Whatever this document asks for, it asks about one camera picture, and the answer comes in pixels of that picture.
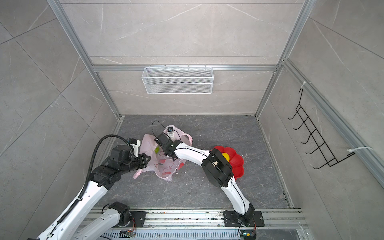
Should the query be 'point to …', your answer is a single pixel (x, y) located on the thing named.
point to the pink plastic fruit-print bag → (161, 164)
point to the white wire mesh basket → (177, 80)
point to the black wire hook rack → (321, 151)
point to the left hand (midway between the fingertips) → (150, 154)
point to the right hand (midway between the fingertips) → (171, 142)
